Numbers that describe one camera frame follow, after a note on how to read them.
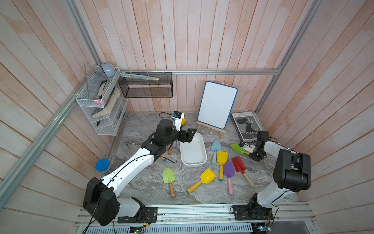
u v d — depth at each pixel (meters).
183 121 1.11
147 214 0.73
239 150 0.97
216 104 0.91
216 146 1.01
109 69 0.83
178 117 0.65
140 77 0.90
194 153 0.95
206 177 0.86
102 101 0.70
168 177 0.86
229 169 0.89
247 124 1.07
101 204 0.40
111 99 0.82
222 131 1.00
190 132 0.67
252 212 0.68
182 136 0.66
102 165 0.72
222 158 0.95
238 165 0.91
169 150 0.95
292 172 0.48
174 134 0.64
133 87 1.06
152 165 0.88
